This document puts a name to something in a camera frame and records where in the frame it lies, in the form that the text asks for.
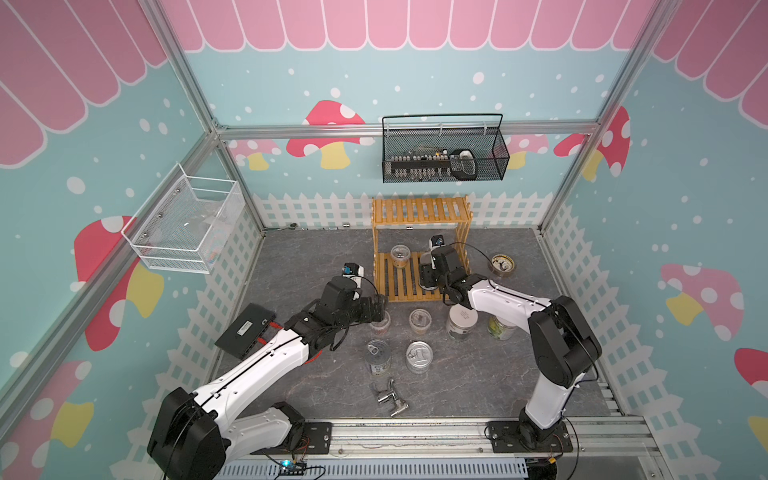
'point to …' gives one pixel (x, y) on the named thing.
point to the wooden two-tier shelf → (405, 228)
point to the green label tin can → (378, 357)
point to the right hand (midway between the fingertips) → (429, 264)
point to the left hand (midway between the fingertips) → (373, 303)
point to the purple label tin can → (419, 356)
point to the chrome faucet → (400, 404)
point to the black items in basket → (424, 164)
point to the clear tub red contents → (381, 327)
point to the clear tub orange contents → (420, 319)
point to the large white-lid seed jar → (461, 322)
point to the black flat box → (245, 331)
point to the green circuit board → (291, 468)
